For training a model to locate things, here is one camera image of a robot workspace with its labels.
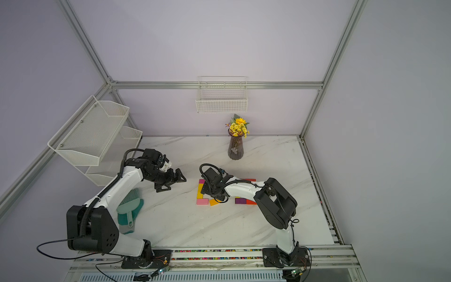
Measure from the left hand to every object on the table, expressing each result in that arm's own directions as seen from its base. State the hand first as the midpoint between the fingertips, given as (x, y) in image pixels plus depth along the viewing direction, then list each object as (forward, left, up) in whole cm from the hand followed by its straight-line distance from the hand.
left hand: (177, 185), depth 83 cm
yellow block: (+1, -9, -13) cm, 15 cm away
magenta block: (+9, -9, -12) cm, 18 cm away
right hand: (+1, -14, -11) cm, 18 cm away
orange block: (-3, -16, -12) cm, 21 cm away
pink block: (-3, -10, -12) cm, 16 cm away
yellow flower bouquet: (+28, -29, +13) cm, 42 cm away
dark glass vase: (+26, -28, -3) cm, 38 cm away
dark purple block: (-2, -32, -12) cm, 34 cm away
